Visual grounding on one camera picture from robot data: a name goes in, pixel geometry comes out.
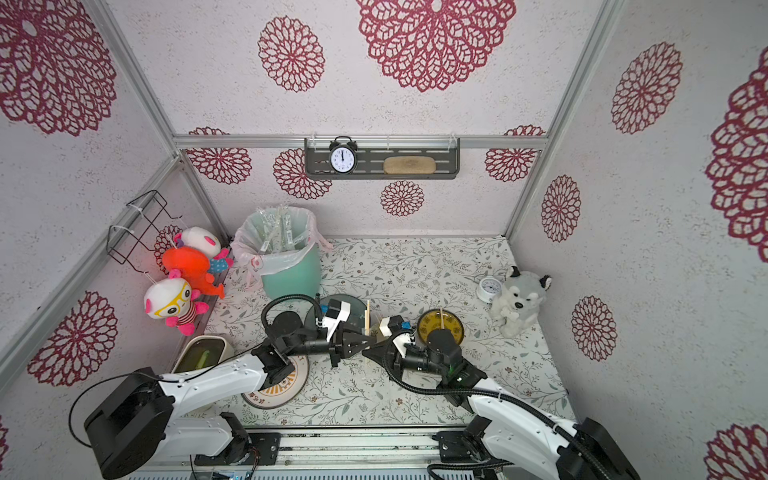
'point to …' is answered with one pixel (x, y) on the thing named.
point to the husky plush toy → (515, 307)
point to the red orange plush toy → (193, 263)
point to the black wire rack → (143, 212)
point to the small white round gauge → (488, 288)
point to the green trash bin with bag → (278, 249)
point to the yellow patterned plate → (430, 321)
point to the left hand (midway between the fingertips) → (375, 341)
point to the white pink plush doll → (207, 242)
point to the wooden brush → (409, 165)
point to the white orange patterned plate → (282, 390)
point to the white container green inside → (204, 351)
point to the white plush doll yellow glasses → (173, 299)
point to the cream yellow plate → (376, 332)
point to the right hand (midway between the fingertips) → (364, 349)
